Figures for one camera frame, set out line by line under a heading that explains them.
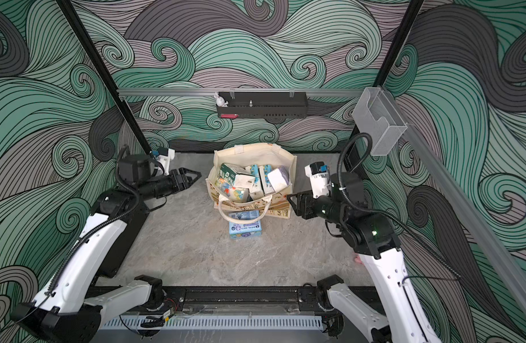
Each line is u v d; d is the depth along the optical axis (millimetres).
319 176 527
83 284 403
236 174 769
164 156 619
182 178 600
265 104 951
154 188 558
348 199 412
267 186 815
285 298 744
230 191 816
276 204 811
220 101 853
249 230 854
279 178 777
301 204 534
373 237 381
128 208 468
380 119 767
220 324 760
